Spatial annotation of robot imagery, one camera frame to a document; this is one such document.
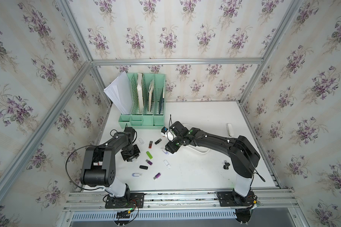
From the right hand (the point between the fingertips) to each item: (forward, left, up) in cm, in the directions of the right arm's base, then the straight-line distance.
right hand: (170, 144), depth 87 cm
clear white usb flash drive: (+5, +20, -7) cm, 22 cm away
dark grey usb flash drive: (+5, +9, -6) cm, 12 cm away
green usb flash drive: (-4, +13, -8) cm, 16 cm away
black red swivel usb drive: (+3, +14, -7) cm, 15 cm away
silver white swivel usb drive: (-17, +20, -6) cm, 26 cm away
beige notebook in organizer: (+33, +15, +14) cm, 39 cm away
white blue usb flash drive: (-4, +4, +1) cm, 5 cm away
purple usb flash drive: (-17, +8, -7) cm, 20 cm away
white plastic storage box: (-2, -17, 0) cm, 17 cm away
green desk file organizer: (+33, +20, -6) cm, 39 cm away
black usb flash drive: (-12, +16, -7) cm, 21 cm away
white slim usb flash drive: (-8, +3, -7) cm, 11 cm away
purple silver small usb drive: (-9, +13, -6) cm, 17 cm away
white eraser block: (+13, -42, -4) cm, 44 cm away
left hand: (-6, +21, -7) cm, 23 cm away
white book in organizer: (+31, +21, +19) cm, 42 cm away
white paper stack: (+31, +35, +16) cm, 50 cm away
